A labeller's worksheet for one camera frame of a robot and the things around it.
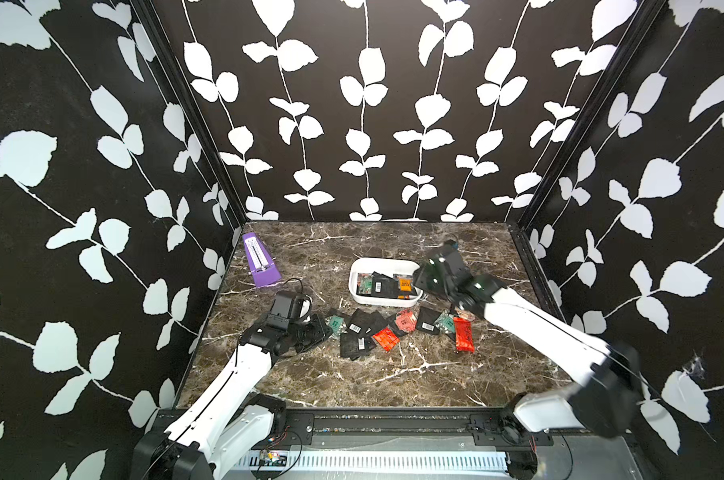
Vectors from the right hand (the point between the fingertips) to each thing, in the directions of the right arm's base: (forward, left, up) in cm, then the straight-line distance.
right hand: (411, 271), depth 81 cm
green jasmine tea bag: (-5, -12, -20) cm, 24 cm away
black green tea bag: (+8, +14, -18) cm, 24 cm away
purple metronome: (+10, +48, -10) cm, 50 cm away
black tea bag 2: (-13, +16, -20) cm, 29 cm away
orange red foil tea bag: (-11, +7, -20) cm, 24 cm away
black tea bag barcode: (-3, -7, -22) cm, 23 cm away
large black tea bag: (-7, +14, -19) cm, 25 cm away
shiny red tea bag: (-10, -18, -21) cm, 29 cm away
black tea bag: (+6, +7, -17) cm, 20 cm away
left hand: (-12, +21, -9) cm, 26 cm away
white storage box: (+15, +4, -19) cm, 25 cm away
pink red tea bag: (-5, 0, -20) cm, 21 cm away
